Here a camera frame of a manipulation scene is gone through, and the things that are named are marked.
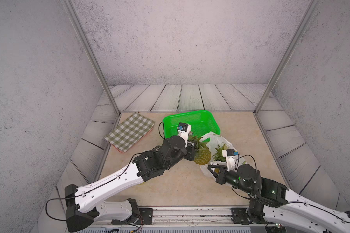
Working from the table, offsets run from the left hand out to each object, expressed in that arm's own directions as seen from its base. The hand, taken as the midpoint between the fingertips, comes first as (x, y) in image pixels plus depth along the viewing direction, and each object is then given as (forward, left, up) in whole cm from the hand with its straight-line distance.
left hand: (199, 144), depth 63 cm
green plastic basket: (+39, -9, -31) cm, 51 cm away
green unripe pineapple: (-4, -1, -2) cm, 5 cm away
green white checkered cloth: (+31, +46, -33) cm, 64 cm away
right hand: (-7, -4, -10) cm, 13 cm away
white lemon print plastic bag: (+12, -11, -15) cm, 22 cm away
